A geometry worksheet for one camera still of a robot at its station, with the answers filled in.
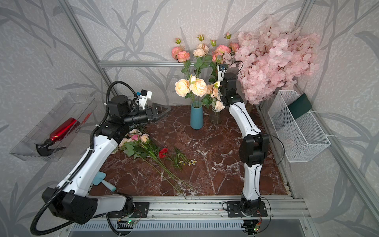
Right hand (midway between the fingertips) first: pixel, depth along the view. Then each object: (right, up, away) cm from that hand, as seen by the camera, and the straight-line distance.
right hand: (217, 74), depth 86 cm
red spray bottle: (-73, -38, -27) cm, 87 cm away
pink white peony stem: (-52, -43, +9) cm, 68 cm away
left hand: (-25, -23, -22) cm, 41 cm away
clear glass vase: (+2, -24, +22) cm, 33 cm away
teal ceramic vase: (-12, -25, +11) cm, 30 cm away
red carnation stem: (-34, -47, +5) cm, 58 cm away
